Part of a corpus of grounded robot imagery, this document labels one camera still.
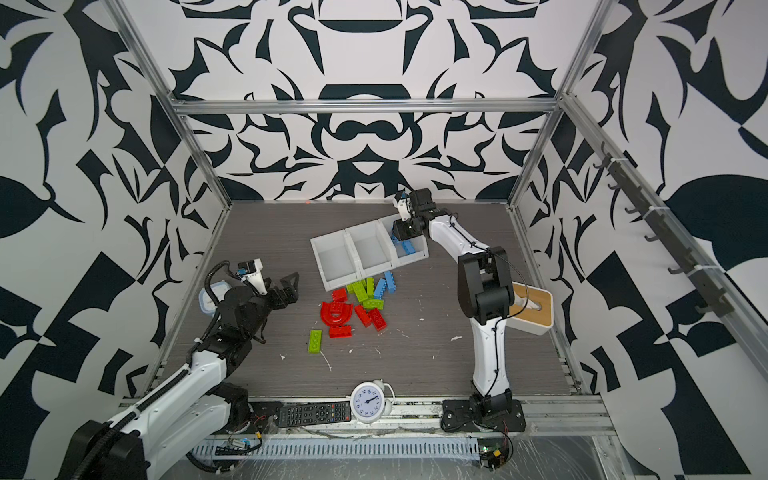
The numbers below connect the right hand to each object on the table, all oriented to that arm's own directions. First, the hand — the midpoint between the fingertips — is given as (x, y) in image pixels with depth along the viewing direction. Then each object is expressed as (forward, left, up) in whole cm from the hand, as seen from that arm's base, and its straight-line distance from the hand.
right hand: (398, 225), depth 99 cm
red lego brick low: (-32, +17, -9) cm, 37 cm away
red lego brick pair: (-27, +8, -9) cm, 30 cm away
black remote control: (-52, +25, -9) cm, 59 cm away
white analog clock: (-50, +8, -8) cm, 51 cm away
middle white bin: (-2, +9, -11) cm, 14 cm away
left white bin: (-7, +21, -9) cm, 24 cm away
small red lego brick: (-21, +19, -9) cm, 29 cm away
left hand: (-21, +32, +6) cm, 39 cm away
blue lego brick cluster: (-16, +4, -9) cm, 19 cm away
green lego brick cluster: (-20, +11, -8) cm, 24 cm away
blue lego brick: (-3, -3, -9) cm, 10 cm away
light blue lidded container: (-19, +56, -7) cm, 60 cm away
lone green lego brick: (-34, +25, -11) cm, 43 cm away
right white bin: (-8, +1, -6) cm, 10 cm away
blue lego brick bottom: (-3, -1, -6) cm, 7 cm away
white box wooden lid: (-27, -38, -7) cm, 47 cm away
